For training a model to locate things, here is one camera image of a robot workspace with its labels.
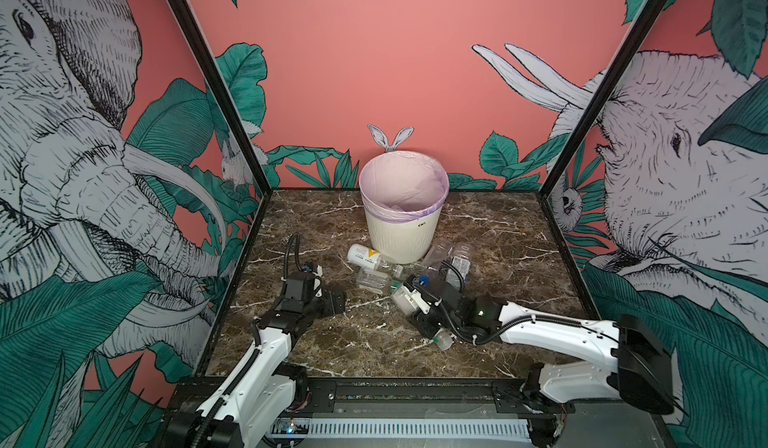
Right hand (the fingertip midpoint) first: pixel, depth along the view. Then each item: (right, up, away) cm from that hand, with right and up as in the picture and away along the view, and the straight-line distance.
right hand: (409, 311), depth 78 cm
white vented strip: (+23, -26, -7) cm, 35 cm away
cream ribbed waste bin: (0, +18, +10) cm, 20 cm away
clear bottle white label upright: (+18, +12, +16) cm, 27 cm away
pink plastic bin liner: (-1, +35, +21) cm, 41 cm away
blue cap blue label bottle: (+11, +4, +18) cm, 21 cm away
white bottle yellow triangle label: (-11, +12, +16) cm, 23 cm away
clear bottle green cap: (-10, +4, +17) cm, 20 cm away
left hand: (-22, +3, +7) cm, 23 cm away
